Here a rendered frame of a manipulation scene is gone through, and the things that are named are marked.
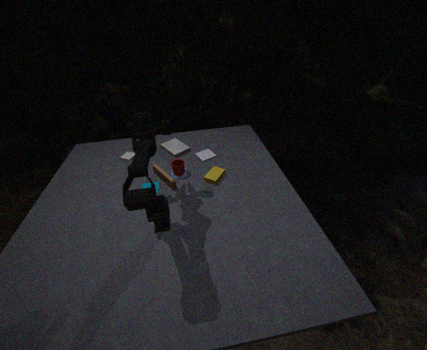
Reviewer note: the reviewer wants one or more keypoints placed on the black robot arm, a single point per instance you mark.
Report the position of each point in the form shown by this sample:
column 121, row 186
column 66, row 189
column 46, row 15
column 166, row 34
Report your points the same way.
column 156, row 207

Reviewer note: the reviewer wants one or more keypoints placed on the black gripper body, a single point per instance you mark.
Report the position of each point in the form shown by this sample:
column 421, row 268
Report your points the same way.
column 165, row 127

